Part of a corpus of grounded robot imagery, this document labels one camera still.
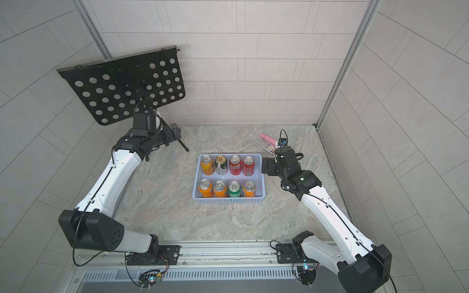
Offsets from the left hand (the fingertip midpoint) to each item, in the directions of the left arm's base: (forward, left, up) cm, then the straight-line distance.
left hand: (176, 129), depth 80 cm
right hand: (-12, -42, -6) cm, 44 cm away
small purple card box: (+9, -46, -24) cm, 53 cm away
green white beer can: (-8, -19, -16) cm, 26 cm away
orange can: (-8, -13, -17) cm, 22 cm away
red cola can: (-6, -26, -16) cm, 31 cm away
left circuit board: (-51, +5, -28) cm, 59 cm away
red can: (-7, -33, -15) cm, 37 cm away
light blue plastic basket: (-11, -38, -25) cm, 47 cm away
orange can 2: (-20, -14, -17) cm, 29 cm away
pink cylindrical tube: (+15, -47, -24) cm, 55 cm away
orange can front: (-21, -20, -16) cm, 33 cm away
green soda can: (-21, -26, -16) cm, 37 cm away
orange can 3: (-21, -33, -15) cm, 42 cm away
